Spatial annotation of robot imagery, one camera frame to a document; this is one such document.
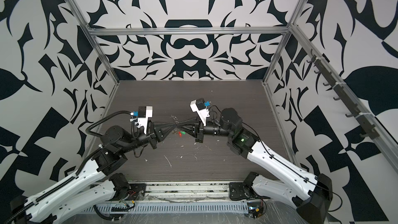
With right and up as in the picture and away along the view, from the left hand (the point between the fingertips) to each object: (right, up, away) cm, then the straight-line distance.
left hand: (175, 123), depth 56 cm
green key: (+2, -4, +4) cm, 6 cm away
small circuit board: (+34, -42, +15) cm, 56 cm away
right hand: (+1, -2, 0) cm, 2 cm away
